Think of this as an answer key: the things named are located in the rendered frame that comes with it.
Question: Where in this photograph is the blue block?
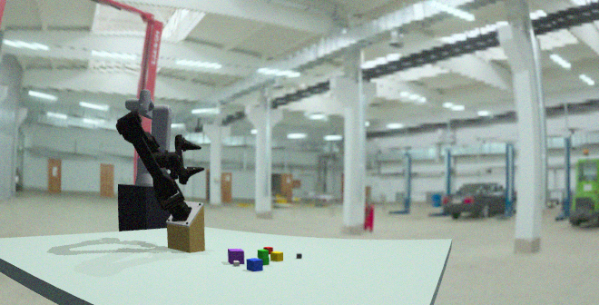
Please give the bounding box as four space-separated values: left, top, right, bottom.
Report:
246 258 263 271

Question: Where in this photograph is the purple block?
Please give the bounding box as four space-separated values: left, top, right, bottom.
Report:
228 249 245 265

